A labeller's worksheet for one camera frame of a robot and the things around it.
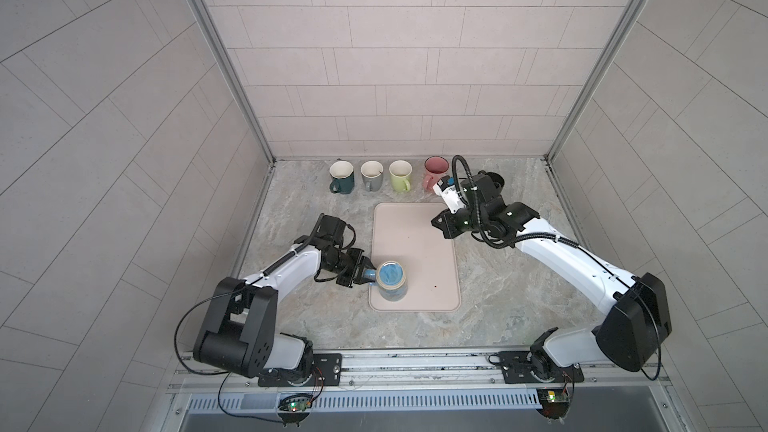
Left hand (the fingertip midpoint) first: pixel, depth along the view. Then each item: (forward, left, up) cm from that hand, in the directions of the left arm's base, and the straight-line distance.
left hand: (385, 265), depth 82 cm
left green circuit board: (-31, +19, -3) cm, 37 cm away
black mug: (+30, -37, +1) cm, 47 cm away
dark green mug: (+32, +16, +1) cm, 36 cm away
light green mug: (+33, -4, 0) cm, 33 cm away
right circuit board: (-30, -40, -7) cm, 50 cm away
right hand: (+8, -12, +10) cm, 18 cm away
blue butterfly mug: (-5, -2, +4) cm, 7 cm away
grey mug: (+31, +6, +2) cm, 31 cm away
